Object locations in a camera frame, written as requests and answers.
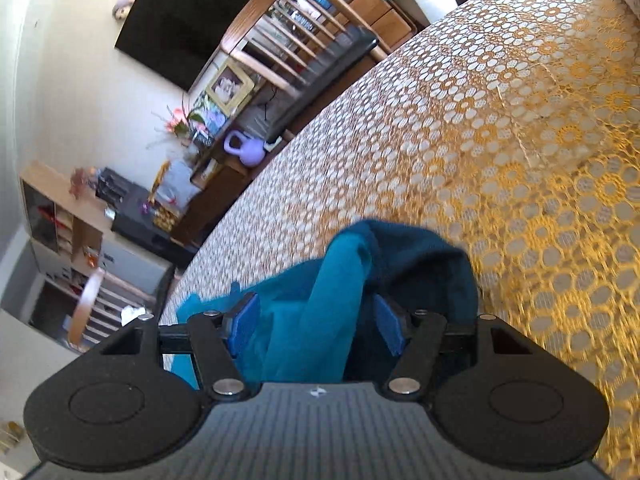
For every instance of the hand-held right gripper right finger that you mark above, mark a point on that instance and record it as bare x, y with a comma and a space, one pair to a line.
391, 327

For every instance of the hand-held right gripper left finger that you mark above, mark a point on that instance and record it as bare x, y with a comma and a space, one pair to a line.
245, 325

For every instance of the teal blue sweater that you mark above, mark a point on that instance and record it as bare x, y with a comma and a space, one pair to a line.
325, 310

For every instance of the white crumpled cloth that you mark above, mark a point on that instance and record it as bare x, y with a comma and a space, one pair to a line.
131, 314

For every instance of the jar of gold chocolates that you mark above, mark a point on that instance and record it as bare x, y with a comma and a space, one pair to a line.
162, 217

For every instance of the wooden TV stand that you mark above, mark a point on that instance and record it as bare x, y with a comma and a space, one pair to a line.
220, 190

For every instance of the small white box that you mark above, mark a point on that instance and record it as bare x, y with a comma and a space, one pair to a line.
205, 172

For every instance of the wooden chair black seat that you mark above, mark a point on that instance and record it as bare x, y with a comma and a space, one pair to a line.
87, 305
330, 65

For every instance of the grey gift bag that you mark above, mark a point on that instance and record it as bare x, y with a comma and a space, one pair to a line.
175, 182

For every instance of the yellow gift bag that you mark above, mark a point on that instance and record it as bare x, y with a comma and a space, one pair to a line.
161, 175

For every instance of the purple kettlebell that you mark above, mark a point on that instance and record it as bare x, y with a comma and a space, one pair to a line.
245, 150

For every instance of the black drinks machine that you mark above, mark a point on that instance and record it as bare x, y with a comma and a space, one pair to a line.
112, 185

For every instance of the wooden shelf cabinet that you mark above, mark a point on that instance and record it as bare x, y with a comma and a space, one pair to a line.
65, 240

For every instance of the colourful picture card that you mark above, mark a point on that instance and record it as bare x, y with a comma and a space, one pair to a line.
212, 117

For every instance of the pink flowering potted plant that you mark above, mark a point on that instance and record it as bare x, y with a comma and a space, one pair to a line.
182, 120

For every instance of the dried pink flower vase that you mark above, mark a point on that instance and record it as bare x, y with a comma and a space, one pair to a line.
80, 180

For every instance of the black television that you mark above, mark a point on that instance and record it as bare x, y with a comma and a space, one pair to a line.
185, 20

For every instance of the pink plush toy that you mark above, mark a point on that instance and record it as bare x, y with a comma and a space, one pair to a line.
120, 7

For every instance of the yellow photo frame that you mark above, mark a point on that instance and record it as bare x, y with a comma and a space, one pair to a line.
229, 85

